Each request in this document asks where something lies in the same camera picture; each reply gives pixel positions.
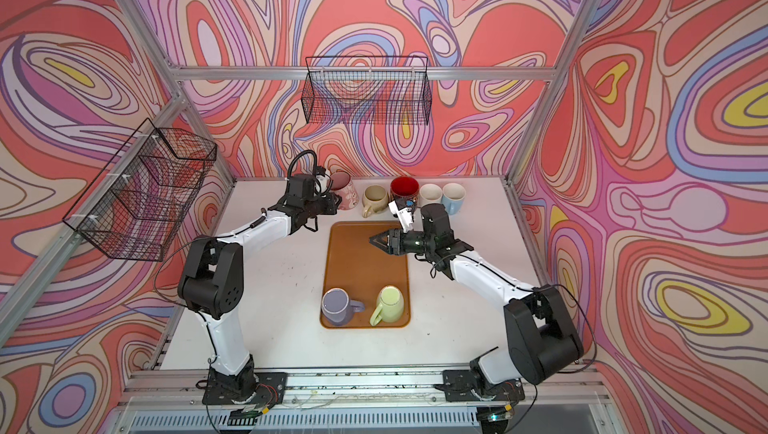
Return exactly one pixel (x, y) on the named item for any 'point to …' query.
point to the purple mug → (337, 308)
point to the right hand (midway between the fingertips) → (376, 246)
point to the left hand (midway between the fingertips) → (343, 195)
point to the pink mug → (342, 183)
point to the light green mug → (390, 306)
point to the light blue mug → (453, 197)
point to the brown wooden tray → (353, 262)
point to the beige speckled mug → (375, 199)
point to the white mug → (430, 194)
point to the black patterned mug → (403, 187)
